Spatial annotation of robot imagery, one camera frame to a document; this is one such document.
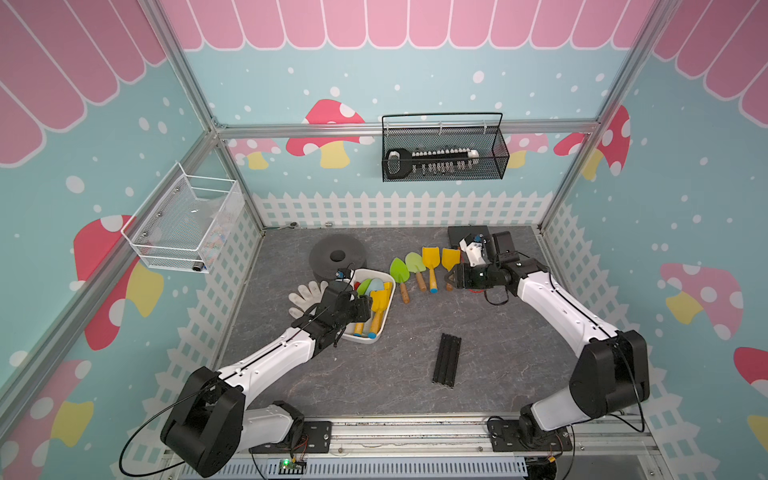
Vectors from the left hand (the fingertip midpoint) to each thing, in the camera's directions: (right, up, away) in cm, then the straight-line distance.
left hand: (365, 304), depth 87 cm
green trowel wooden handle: (+16, +11, +23) cm, 30 cm away
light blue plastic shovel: (+3, +5, +13) cm, 14 cm away
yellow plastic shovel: (+29, +14, +20) cm, 38 cm away
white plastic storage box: (-3, -9, +3) cm, 10 cm away
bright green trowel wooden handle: (+11, +8, +20) cm, 24 cm away
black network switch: (+34, +24, +34) cm, 53 cm away
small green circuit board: (-18, -38, -14) cm, 44 cm away
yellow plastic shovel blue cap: (+22, +13, +25) cm, 36 cm away
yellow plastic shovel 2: (+4, 0, +10) cm, 11 cm away
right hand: (+25, +8, -1) cm, 26 cm away
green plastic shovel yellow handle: (-2, +3, +13) cm, 14 cm away
